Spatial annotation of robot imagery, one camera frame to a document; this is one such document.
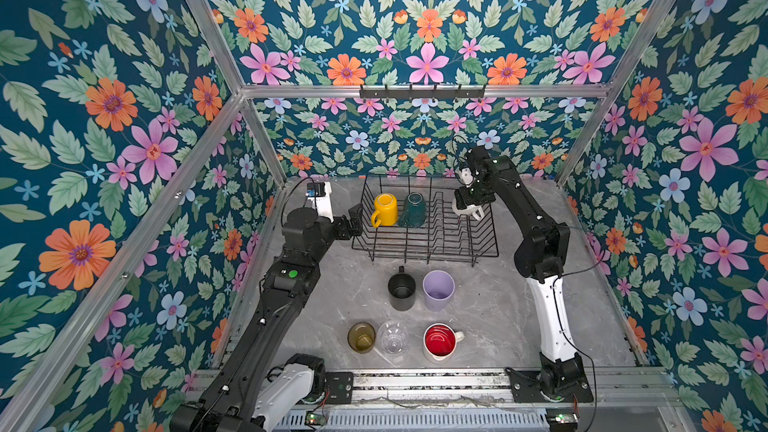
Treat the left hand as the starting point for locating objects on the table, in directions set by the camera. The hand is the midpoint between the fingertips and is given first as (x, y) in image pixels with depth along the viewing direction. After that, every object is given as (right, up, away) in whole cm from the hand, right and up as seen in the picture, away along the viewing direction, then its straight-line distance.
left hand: (348, 197), depth 71 cm
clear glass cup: (+10, -39, +11) cm, 41 cm away
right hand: (+36, 0, +28) cm, 45 cm away
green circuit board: (+51, -53, -1) cm, 74 cm away
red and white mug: (+23, -39, +9) cm, 46 cm away
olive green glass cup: (+1, -39, +11) cm, 40 cm away
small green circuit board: (-8, -53, -1) cm, 54 cm away
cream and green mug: (+17, -4, +28) cm, 33 cm away
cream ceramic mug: (+35, -3, +23) cm, 42 cm away
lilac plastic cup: (+23, -26, +14) cm, 37 cm away
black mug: (+13, -27, +17) cm, 34 cm away
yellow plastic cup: (+7, -4, +27) cm, 28 cm away
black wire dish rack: (+26, -13, +28) cm, 40 cm away
